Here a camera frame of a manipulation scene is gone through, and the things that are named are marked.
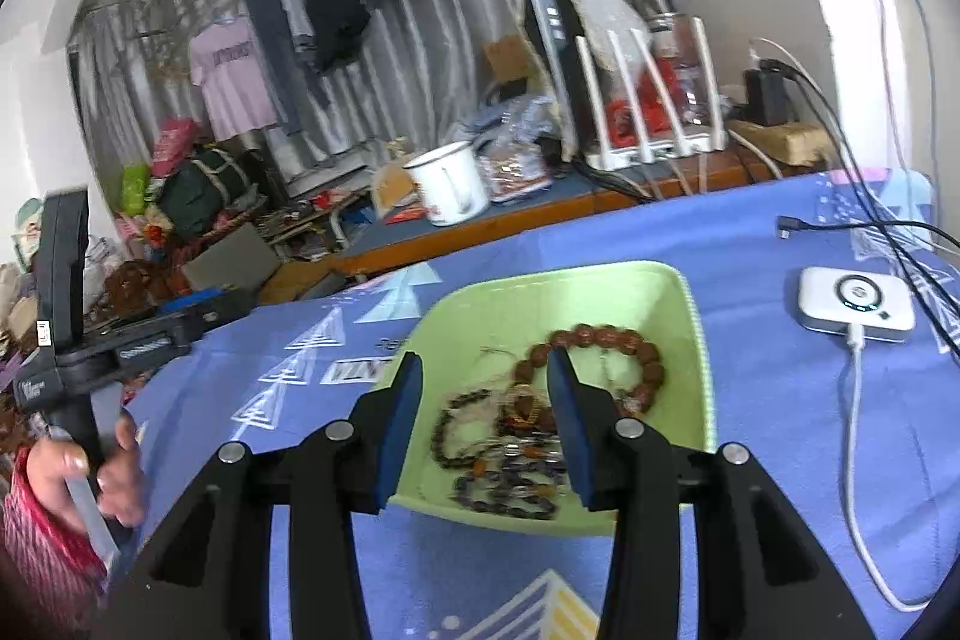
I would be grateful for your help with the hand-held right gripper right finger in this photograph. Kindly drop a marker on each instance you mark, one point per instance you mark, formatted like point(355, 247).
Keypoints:
point(570, 430)

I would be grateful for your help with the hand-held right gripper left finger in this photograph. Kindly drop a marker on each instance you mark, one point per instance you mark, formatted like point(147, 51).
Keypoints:
point(397, 430)

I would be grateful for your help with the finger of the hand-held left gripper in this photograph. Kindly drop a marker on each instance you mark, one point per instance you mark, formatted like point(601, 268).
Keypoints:
point(217, 314)

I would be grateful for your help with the green plastic basket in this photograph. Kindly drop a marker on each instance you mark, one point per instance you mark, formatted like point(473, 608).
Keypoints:
point(675, 370)

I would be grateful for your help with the person's left forearm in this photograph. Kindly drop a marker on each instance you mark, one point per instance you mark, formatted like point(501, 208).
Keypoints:
point(45, 565)

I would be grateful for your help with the person's left hand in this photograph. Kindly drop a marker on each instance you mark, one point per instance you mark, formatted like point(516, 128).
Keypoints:
point(120, 482)

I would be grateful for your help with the grey laptop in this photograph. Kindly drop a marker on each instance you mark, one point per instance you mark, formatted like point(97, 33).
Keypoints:
point(232, 261)

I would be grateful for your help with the green plastic bag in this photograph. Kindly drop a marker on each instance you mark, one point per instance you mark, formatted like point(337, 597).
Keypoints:
point(135, 190)

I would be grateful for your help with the dark green duffel bag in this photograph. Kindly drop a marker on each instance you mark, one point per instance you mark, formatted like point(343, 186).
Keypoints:
point(199, 194)

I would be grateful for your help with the pink bag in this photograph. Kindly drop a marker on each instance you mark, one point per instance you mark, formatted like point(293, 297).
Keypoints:
point(174, 145)

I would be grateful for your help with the blue printed tablecloth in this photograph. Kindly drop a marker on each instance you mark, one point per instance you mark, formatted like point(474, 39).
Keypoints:
point(750, 445)

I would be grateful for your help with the pink t-shirt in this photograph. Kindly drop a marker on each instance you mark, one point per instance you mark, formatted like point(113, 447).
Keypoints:
point(232, 85)

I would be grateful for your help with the white enamel mug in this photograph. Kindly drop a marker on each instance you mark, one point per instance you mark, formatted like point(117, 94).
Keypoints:
point(450, 190)

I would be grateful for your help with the clear plastic bag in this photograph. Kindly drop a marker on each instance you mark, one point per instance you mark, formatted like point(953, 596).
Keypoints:
point(517, 171)

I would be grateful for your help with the small white portable device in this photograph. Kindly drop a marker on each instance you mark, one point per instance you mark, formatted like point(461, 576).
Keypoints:
point(825, 302)

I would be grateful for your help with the white router with antennas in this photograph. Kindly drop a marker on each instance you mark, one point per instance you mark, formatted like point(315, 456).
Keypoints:
point(652, 149)

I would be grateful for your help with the black garment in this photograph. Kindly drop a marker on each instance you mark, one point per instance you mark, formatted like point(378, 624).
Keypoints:
point(330, 3)

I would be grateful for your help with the wooden block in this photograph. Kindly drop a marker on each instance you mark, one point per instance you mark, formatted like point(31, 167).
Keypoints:
point(784, 141)

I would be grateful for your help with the cardboard box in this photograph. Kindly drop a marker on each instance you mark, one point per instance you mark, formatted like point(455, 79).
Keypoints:
point(510, 59)

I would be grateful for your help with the glass jar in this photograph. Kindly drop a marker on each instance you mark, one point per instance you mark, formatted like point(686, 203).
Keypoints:
point(686, 70)

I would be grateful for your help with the black charger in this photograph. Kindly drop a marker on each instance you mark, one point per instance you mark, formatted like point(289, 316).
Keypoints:
point(765, 96)

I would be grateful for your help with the black monitor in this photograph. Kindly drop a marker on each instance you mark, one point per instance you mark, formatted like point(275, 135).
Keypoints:
point(547, 25)

